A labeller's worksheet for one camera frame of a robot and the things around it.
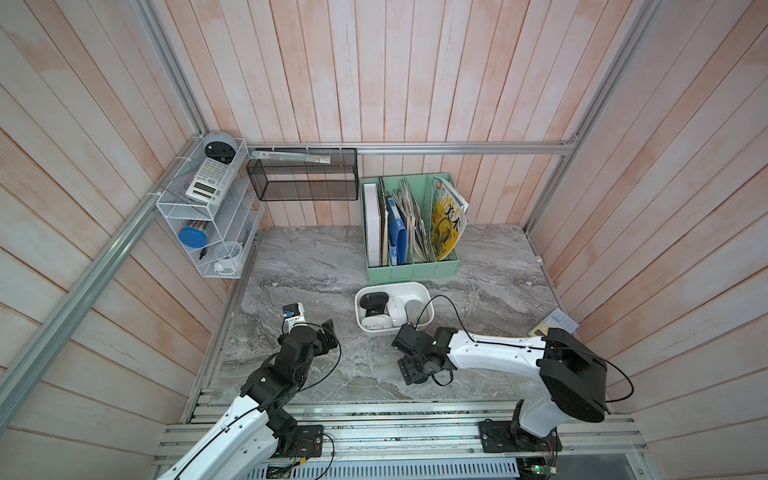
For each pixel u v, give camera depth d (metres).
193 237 0.76
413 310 0.95
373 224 0.90
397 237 0.93
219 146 0.80
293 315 0.67
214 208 0.75
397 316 0.93
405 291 1.00
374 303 0.96
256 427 0.51
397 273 1.01
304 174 1.06
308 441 0.73
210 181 0.77
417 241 0.98
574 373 0.44
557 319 0.93
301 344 0.57
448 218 1.01
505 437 0.72
